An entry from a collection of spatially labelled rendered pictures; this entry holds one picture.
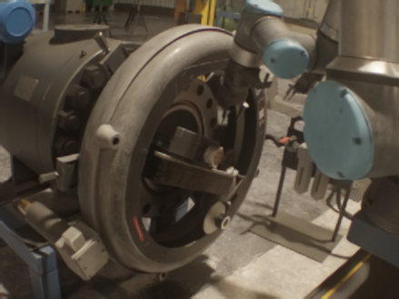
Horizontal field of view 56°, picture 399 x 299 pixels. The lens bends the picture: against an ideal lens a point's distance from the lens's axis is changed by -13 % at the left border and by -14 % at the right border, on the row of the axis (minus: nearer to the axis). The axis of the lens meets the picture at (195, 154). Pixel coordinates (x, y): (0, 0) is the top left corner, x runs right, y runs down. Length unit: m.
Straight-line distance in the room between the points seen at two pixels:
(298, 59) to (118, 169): 0.46
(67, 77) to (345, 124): 0.89
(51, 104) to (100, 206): 0.41
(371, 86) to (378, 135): 0.07
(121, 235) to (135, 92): 0.35
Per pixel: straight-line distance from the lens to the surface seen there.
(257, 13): 0.94
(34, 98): 1.35
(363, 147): 0.58
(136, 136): 0.94
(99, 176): 0.96
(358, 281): 1.33
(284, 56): 0.85
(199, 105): 1.31
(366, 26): 0.62
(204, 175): 1.18
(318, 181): 1.91
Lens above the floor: 1.07
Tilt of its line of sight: 22 degrees down
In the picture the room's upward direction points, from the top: 6 degrees clockwise
